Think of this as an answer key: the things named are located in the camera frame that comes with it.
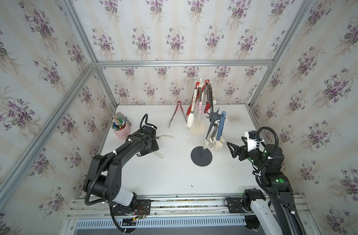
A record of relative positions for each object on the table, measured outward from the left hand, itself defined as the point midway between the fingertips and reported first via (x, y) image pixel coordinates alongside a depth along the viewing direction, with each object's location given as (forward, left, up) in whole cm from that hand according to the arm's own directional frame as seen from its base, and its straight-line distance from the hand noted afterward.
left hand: (152, 149), depth 89 cm
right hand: (-6, -47, +19) cm, 51 cm away
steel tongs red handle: (+12, -22, +24) cm, 34 cm away
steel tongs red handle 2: (+30, -12, -3) cm, 33 cm away
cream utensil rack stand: (+19, -31, -3) cm, 36 cm away
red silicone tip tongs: (+16, -33, +20) cm, 42 cm away
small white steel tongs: (+19, -37, +23) cm, 48 cm away
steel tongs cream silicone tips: (-6, -32, +21) cm, 39 cm away
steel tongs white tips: (+11, -6, -3) cm, 13 cm away
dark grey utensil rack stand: (-3, -31, -3) cm, 32 cm away
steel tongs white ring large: (+9, -23, +21) cm, 32 cm away
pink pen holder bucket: (+9, +20, +4) cm, 22 cm away
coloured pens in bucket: (+15, +23, +5) cm, 28 cm away
